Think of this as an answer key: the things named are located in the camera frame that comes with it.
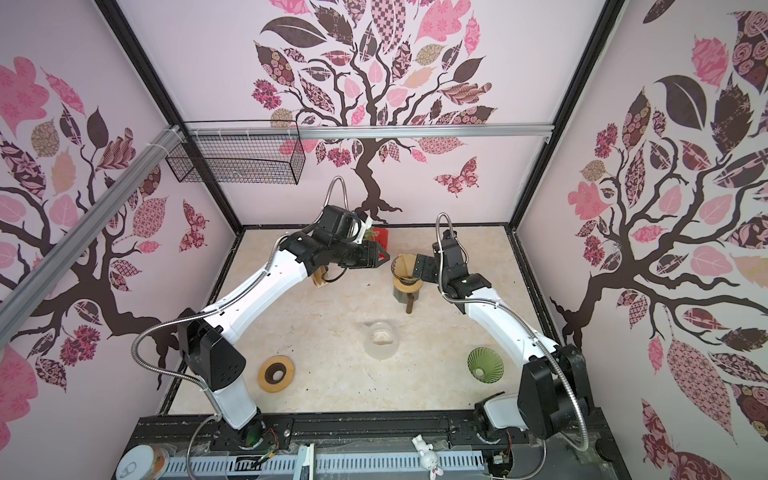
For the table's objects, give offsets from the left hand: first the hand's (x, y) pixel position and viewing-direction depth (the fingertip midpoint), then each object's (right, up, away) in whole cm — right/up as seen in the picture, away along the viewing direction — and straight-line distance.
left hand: (381, 261), depth 78 cm
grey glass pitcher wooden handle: (+8, -12, +15) cm, 21 cm away
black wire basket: (-38, +35, +17) cm, 55 cm away
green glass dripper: (+29, -30, +4) cm, 42 cm away
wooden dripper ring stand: (+8, -9, +12) cm, 17 cm away
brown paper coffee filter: (+7, -1, +13) cm, 15 cm away
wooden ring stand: (-30, -33, +5) cm, 45 cm away
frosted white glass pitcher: (0, -25, +12) cm, 28 cm away
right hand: (+15, 0, +8) cm, 17 cm away
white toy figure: (+11, -46, -10) cm, 48 cm away
